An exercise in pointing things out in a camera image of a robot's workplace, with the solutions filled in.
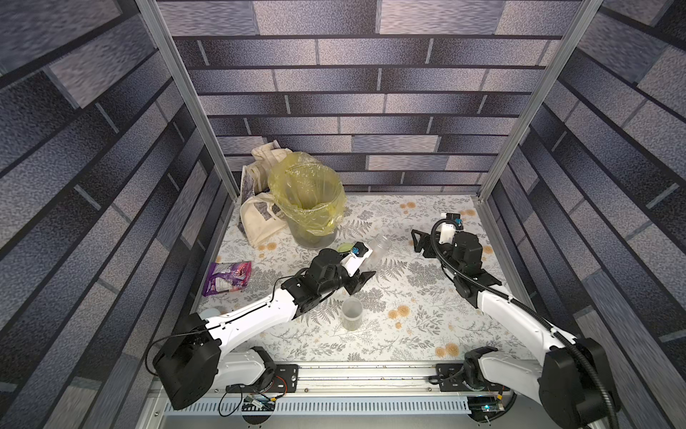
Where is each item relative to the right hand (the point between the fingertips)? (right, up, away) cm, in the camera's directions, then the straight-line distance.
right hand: (422, 230), depth 84 cm
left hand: (-18, -10, -7) cm, 22 cm away
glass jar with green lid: (-25, -3, -18) cm, 31 cm away
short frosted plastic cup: (-23, -26, +2) cm, 35 cm away
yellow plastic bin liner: (-39, +14, +17) cm, 45 cm away
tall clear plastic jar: (-15, -4, -13) cm, 21 cm away
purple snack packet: (-66, -17, +7) cm, 69 cm away
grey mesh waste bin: (-39, -5, +16) cm, 43 cm away
